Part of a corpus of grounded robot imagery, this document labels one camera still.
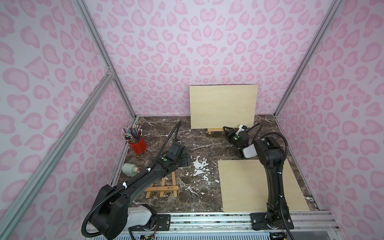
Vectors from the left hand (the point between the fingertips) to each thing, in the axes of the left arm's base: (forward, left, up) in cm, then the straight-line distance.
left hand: (184, 157), depth 86 cm
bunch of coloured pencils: (+16, +34, +2) cm, 38 cm away
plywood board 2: (+35, -20, +8) cm, 41 cm away
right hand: (+25, -27, -4) cm, 37 cm away
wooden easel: (-14, +12, -8) cm, 20 cm away
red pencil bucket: (+9, +29, -3) cm, 31 cm away
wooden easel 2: (+24, -16, -5) cm, 29 cm away
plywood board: (-14, -33, -9) cm, 37 cm away
